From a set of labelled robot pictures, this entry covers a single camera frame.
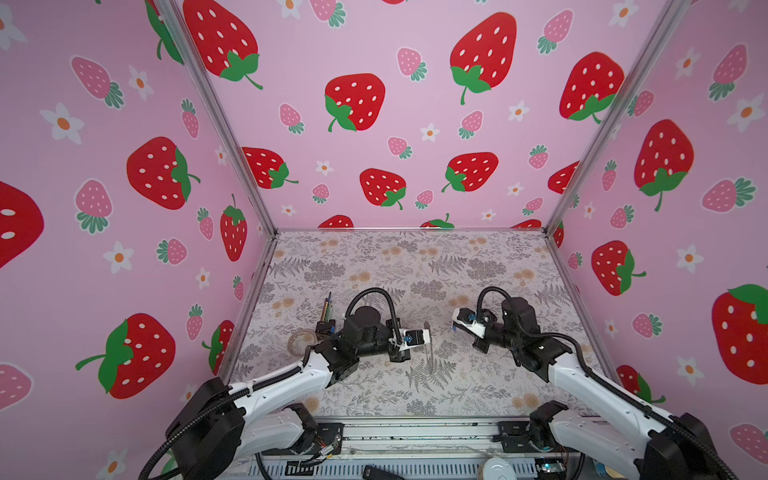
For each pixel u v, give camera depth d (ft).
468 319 2.21
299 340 2.99
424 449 2.40
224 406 1.39
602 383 1.63
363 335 1.95
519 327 2.01
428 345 1.99
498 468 2.16
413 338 1.98
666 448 1.31
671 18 2.27
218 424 1.33
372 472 2.28
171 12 2.21
